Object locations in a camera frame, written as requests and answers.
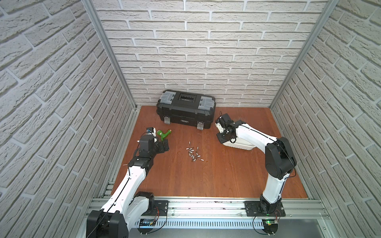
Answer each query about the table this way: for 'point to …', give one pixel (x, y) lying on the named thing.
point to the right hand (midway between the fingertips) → (224, 137)
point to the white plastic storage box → (240, 144)
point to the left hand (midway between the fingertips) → (161, 138)
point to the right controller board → (270, 225)
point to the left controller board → (146, 225)
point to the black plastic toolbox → (186, 109)
